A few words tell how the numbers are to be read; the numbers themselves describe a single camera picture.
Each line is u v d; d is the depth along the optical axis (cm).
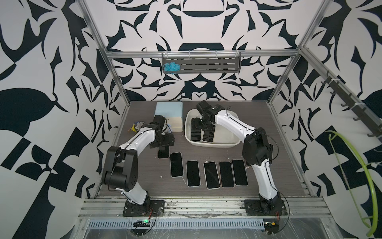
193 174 85
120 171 45
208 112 71
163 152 90
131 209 73
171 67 91
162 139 78
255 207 73
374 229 50
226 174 85
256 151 56
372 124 55
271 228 71
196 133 104
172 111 94
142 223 73
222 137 99
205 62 94
